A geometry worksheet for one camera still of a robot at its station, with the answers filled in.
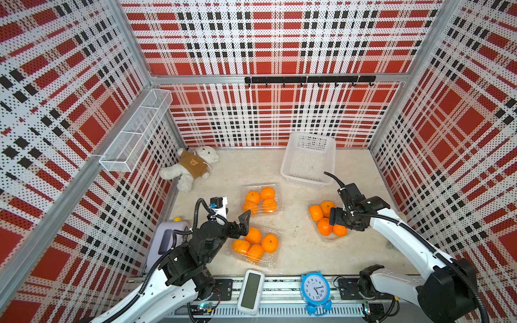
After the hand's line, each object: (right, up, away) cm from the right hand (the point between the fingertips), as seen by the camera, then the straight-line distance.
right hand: (343, 221), depth 81 cm
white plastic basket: (-8, +29, +35) cm, 46 cm away
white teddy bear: (-70, +24, +23) cm, 78 cm away
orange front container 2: (-30, -9, 0) cm, 31 cm away
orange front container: (-37, -7, +3) cm, 38 cm away
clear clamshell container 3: (-3, -8, +5) cm, 10 cm away
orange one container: (-9, +2, +7) cm, 12 cm away
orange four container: (-1, -4, +1) cm, 4 cm away
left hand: (-40, +7, -9) cm, 42 cm away
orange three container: (-7, -3, +3) cm, 8 cm away
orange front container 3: (-42, -9, -3) cm, 43 cm away
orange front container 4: (-36, -11, -3) cm, 38 cm away
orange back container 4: (-30, +5, +7) cm, 32 cm away
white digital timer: (-37, -22, -11) cm, 44 cm away
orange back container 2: (-31, +10, +12) cm, 35 cm away
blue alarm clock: (-14, -23, -10) cm, 28 cm away
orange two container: (-5, +4, +9) cm, 11 cm away
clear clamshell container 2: (-31, -12, -9) cm, 34 cm away
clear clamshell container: (-34, +7, +15) cm, 38 cm away
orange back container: (-38, +8, +15) cm, 42 cm away
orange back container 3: (-39, +4, +13) cm, 41 cm away
